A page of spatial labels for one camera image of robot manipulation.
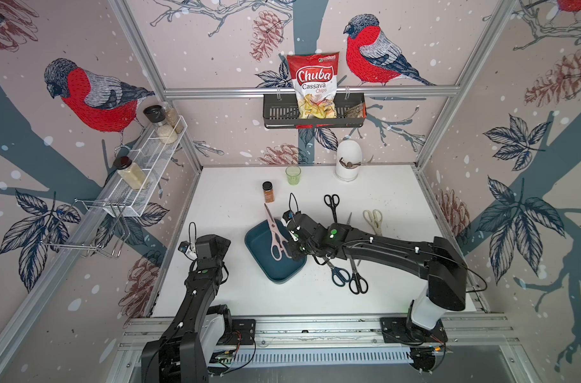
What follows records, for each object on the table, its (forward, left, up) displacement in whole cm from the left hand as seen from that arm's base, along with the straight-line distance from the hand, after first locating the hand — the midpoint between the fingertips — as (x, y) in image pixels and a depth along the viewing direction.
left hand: (221, 238), depth 88 cm
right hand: (-6, -26, +6) cm, 27 cm away
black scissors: (+22, -45, -7) cm, 51 cm away
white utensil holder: (+43, -54, -1) cm, 69 cm away
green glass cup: (+36, -26, -3) cm, 45 cm away
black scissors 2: (-15, -50, -7) cm, 53 cm away
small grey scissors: (+13, -51, -7) cm, 53 cm away
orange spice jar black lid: (+22, -16, -1) cm, 27 cm away
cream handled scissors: (+12, -62, -7) cm, 64 cm away
